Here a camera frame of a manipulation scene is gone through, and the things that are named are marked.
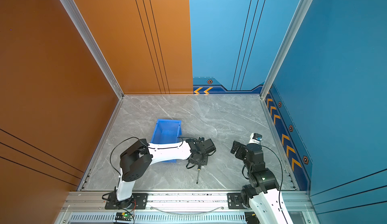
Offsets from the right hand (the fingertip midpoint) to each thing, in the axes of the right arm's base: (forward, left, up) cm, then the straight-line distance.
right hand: (239, 144), depth 78 cm
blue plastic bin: (+16, +43, -13) cm, 48 cm away
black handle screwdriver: (-8, +21, -13) cm, 26 cm away
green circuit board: (-29, +57, -14) cm, 66 cm away
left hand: (-4, +18, -13) cm, 23 cm away
